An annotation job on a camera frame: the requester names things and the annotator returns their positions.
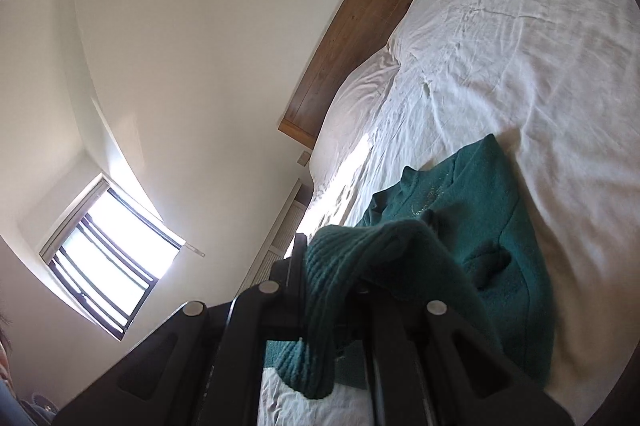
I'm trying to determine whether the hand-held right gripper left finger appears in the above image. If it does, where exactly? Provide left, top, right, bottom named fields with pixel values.
left=52, top=233, right=308, bottom=426

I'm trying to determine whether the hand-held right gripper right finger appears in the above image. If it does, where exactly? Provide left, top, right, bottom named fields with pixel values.
left=350, top=285, right=576, bottom=426

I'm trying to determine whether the green knit sweater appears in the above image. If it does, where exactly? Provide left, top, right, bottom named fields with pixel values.
left=265, top=133, right=556, bottom=399

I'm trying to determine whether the beige louvred radiator cover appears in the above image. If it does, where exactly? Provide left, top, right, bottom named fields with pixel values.
left=235, top=178, right=316, bottom=302

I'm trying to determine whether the window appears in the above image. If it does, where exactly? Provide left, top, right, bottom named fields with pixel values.
left=39, top=173, right=206, bottom=342

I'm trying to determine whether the wooden headboard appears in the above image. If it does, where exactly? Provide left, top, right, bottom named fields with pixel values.
left=278, top=0, right=447, bottom=150

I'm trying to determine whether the bed with white linen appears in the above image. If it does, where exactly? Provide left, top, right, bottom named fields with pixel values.
left=257, top=0, right=640, bottom=426

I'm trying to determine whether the person's clothing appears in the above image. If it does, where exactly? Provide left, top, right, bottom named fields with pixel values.
left=0, top=311, right=56, bottom=426

